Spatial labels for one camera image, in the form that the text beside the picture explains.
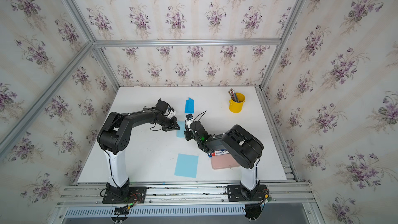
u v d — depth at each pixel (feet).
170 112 2.89
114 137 1.74
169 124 2.91
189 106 3.50
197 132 2.35
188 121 2.68
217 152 2.81
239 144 1.67
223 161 2.76
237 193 2.41
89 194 2.46
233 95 3.19
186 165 2.71
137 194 2.40
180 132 3.14
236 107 3.41
